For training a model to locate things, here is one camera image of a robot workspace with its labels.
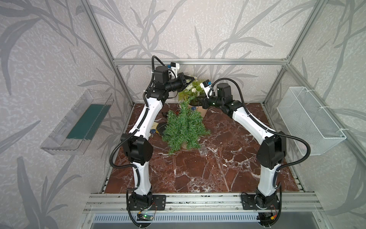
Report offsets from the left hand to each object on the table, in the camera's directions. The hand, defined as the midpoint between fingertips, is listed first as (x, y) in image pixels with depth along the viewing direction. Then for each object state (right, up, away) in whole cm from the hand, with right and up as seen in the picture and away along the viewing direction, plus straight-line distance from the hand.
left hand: (195, 79), depth 74 cm
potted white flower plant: (0, -8, +7) cm, 11 cm away
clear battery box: (+6, -42, +19) cm, 46 cm away
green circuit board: (-24, -70, -3) cm, 74 cm away
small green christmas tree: (-6, -26, -2) cm, 27 cm away
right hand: (+1, -8, +9) cm, 12 cm away
